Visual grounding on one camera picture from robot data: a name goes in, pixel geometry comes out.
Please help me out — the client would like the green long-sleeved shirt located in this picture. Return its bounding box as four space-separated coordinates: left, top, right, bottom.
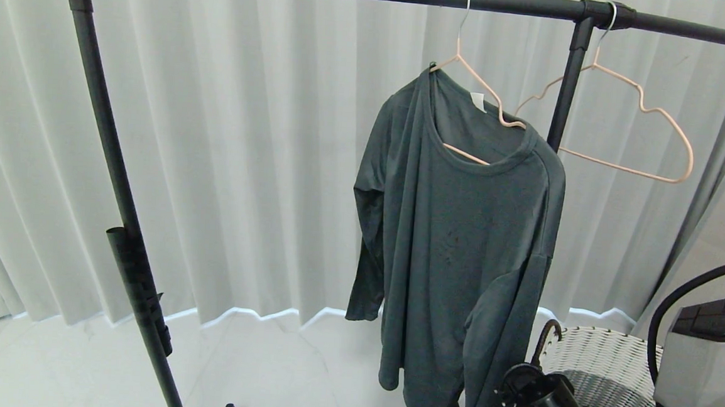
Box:
339 58 574 407

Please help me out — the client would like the black clothes rack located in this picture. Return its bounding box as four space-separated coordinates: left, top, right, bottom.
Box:
0 0 725 407

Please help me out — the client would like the white curtain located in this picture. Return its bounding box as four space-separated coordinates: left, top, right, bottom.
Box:
0 0 725 376

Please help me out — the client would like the pink clothes hanger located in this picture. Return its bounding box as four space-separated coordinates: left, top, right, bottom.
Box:
425 0 535 169
511 0 704 185

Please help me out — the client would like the white laundry basket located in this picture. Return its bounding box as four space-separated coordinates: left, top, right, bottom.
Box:
528 318 665 407

